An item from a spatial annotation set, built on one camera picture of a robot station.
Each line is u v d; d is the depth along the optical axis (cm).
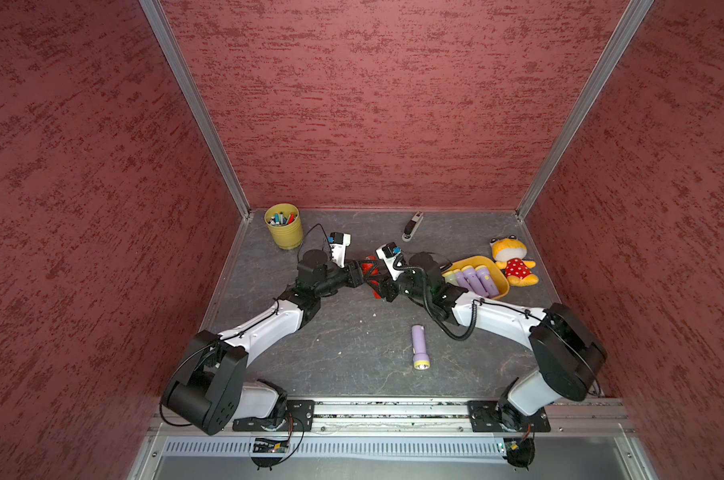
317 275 65
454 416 76
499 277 96
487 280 97
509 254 101
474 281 97
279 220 104
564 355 44
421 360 80
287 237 105
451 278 95
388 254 72
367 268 79
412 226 111
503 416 66
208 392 42
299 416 75
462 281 97
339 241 74
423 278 63
